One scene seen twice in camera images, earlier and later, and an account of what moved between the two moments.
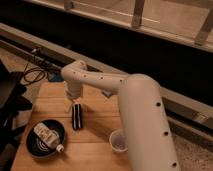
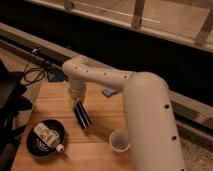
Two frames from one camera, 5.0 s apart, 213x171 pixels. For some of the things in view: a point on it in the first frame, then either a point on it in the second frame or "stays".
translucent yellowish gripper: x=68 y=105 to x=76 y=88
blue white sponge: x=107 y=93 stays
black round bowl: x=36 y=146 stays
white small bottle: x=49 y=136 stays
